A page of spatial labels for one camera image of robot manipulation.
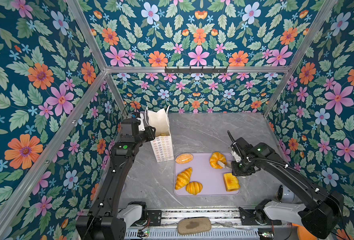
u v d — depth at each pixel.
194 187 0.79
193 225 0.69
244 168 0.63
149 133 0.66
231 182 0.81
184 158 0.90
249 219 0.73
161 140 0.77
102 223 0.36
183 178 0.82
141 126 0.66
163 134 1.01
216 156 0.91
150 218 0.74
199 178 0.86
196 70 0.93
